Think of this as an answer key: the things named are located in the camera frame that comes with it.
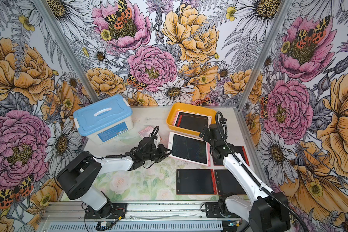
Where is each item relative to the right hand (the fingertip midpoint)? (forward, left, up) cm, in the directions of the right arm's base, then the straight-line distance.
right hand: (208, 134), depth 84 cm
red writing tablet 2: (-21, -9, -18) cm, 29 cm away
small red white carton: (+13, +37, -14) cm, 42 cm away
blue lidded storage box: (+13, +63, +1) cm, 64 cm away
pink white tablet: (+34, +15, -17) cm, 40 cm away
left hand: (-8, +21, -9) cm, 24 cm away
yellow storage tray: (+36, -4, -17) cm, 40 cm away
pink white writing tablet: (-1, +10, -14) cm, 17 cm away
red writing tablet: (+24, +4, -19) cm, 31 cm away
